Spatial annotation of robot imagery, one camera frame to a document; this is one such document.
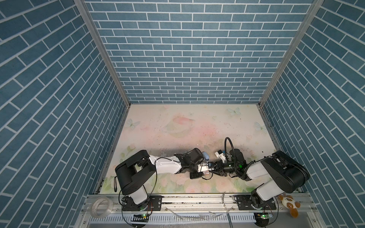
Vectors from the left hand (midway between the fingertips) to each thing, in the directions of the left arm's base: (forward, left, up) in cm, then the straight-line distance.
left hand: (202, 171), depth 85 cm
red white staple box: (-3, 0, +10) cm, 10 cm away
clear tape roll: (-17, +54, -2) cm, 57 cm away
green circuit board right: (-24, -29, -1) cm, 38 cm away
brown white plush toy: (-18, -42, +4) cm, 46 cm away
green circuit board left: (-22, +32, -3) cm, 39 cm away
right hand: (0, -3, +3) cm, 4 cm away
